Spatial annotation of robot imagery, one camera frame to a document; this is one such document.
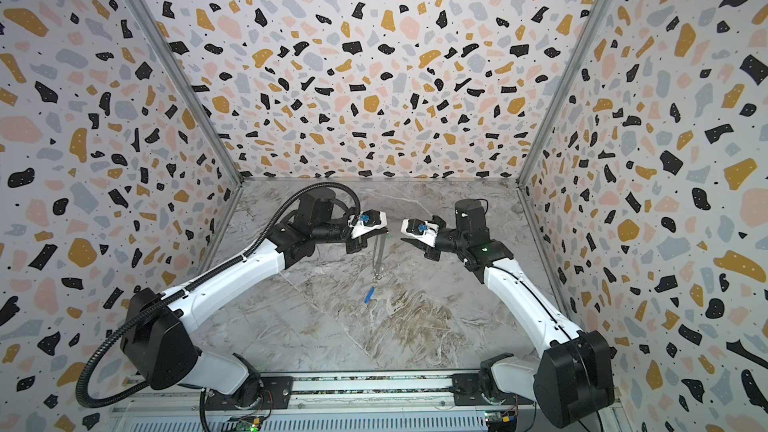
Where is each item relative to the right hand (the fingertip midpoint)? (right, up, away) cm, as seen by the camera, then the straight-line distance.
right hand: (406, 226), depth 76 cm
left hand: (-5, +1, -2) cm, 5 cm away
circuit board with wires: (-37, -46, -5) cm, 59 cm away
